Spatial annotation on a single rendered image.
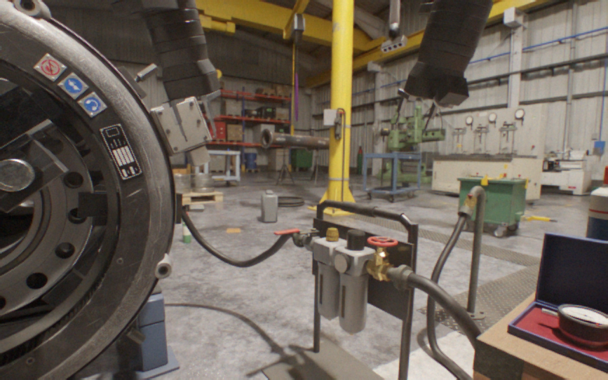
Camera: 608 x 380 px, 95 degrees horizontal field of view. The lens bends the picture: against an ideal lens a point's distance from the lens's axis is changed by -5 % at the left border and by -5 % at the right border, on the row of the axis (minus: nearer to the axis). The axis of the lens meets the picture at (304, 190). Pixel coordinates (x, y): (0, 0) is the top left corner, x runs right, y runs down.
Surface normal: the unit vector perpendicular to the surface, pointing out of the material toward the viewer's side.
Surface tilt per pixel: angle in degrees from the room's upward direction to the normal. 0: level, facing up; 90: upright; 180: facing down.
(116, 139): 90
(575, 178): 90
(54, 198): 90
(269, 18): 90
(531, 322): 0
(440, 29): 100
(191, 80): 114
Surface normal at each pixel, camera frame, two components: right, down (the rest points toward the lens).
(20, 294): 0.59, 0.09
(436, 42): -0.69, 0.24
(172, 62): -0.11, 0.61
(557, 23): -0.87, 0.04
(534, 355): 0.02, -0.99
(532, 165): 0.34, 0.10
